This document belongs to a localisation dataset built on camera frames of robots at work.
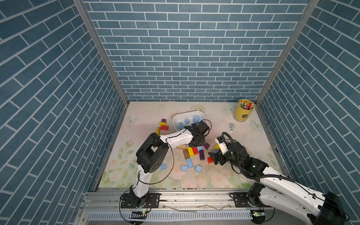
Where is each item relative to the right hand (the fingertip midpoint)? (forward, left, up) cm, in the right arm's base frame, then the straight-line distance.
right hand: (216, 149), depth 79 cm
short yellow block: (+24, +37, -11) cm, 46 cm away
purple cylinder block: (+2, +7, -11) cm, 13 cm away
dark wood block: (+2, +17, -12) cm, 21 cm away
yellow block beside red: (+3, +14, -12) cm, 19 cm away
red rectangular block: (+20, +35, -11) cm, 42 cm away
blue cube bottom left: (-9, +18, -10) cm, 22 cm away
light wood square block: (+5, +20, -10) cm, 23 cm away
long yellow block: (+17, +39, -11) cm, 44 cm away
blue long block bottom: (-4, +15, -12) cm, 20 cm away
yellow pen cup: (+37, -24, -3) cm, 44 cm away
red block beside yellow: (+4, +12, -11) cm, 17 cm away
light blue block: (+28, +11, -8) cm, 32 cm away
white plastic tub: (+29, +24, -12) cm, 39 cm away
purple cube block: (+26, +37, -10) cm, 47 cm away
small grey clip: (+24, -14, -10) cm, 30 cm away
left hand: (+8, +6, -9) cm, 13 cm away
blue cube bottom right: (-8, +9, -11) cm, 16 cm away
